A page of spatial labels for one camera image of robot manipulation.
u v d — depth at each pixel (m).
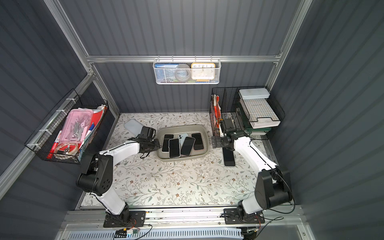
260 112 0.94
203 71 0.88
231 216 0.74
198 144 1.02
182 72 0.91
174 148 0.97
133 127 1.11
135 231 0.70
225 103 1.15
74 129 0.71
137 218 0.74
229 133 0.66
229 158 0.94
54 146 0.65
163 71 0.86
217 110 1.12
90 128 0.71
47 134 0.63
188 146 1.04
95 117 0.77
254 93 1.02
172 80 0.89
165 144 1.01
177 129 1.05
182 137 1.05
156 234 0.71
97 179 0.48
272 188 0.43
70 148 0.67
